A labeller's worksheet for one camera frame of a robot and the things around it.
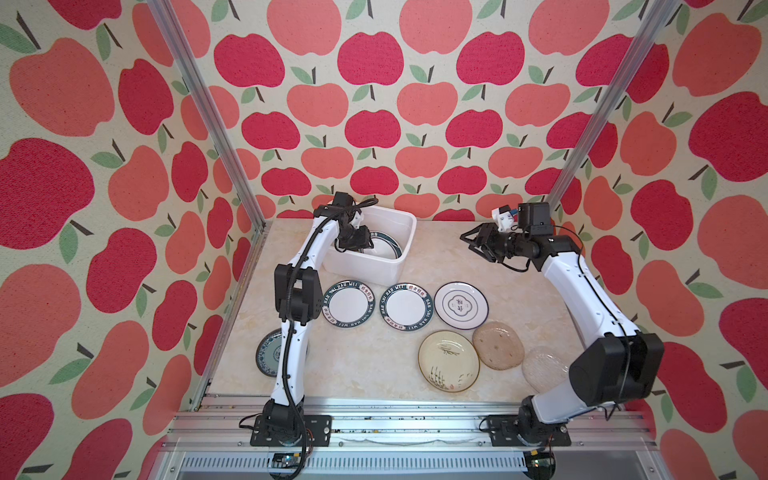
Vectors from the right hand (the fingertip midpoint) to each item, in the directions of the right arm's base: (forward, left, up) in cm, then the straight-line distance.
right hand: (471, 239), depth 81 cm
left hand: (+8, +29, -16) cm, 34 cm away
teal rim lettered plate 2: (-7, +16, -28) cm, 33 cm away
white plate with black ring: (-5, -2, -27) cm, 28 cm away
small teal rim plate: (+14, +26, -21) cm, 36 cm away
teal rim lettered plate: (-8, +36, -27) cm, 46 cm away
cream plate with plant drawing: (-25, +3, -26) cm, 36 cm away
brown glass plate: (-18, -12, -27) cm, 35 cm away
